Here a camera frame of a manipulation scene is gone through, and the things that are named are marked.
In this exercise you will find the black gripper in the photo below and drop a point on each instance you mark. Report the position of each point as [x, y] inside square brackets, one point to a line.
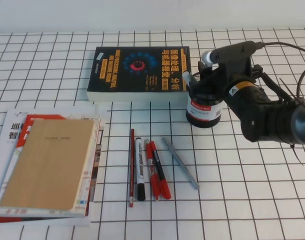
[231, 81]

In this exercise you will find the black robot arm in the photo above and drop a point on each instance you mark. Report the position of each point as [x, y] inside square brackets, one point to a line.
[266, 112]

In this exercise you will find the white marker in holder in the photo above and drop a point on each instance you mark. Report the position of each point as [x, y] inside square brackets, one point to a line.
[190, 79]

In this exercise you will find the black mesh pen holder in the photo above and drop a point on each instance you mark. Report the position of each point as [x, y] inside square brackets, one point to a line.
[204, 107]

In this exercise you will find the grey pen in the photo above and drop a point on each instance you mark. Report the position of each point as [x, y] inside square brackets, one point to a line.
[180, 162]

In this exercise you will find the black pen red cap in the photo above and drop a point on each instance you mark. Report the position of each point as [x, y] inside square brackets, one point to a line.
[165, 191]

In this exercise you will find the red gel pen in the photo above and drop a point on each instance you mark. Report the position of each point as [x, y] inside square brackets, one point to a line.
[154, 179]

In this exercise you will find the thick black textbook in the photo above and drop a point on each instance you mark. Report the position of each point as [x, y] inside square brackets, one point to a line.
[133, 74]

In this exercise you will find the red pencil with eraser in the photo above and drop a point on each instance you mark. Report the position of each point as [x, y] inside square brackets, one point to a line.
[132, 167]

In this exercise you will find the white whiteboard marker black cap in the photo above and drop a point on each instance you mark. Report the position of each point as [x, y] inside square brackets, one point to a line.
[141, 195]

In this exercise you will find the colourful book under notebook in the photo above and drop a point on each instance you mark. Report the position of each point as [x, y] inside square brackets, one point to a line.
[88, 172]

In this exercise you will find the brown kraft notebook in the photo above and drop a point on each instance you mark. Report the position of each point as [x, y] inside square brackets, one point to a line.
[49, 168]

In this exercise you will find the red white magazine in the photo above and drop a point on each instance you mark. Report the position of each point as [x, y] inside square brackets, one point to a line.
[37, 120]

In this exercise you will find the white booklet with Chinese text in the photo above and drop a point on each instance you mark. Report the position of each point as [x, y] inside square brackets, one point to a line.
[14, 124]

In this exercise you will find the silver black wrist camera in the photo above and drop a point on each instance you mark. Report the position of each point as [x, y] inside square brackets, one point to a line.
[231, 53]

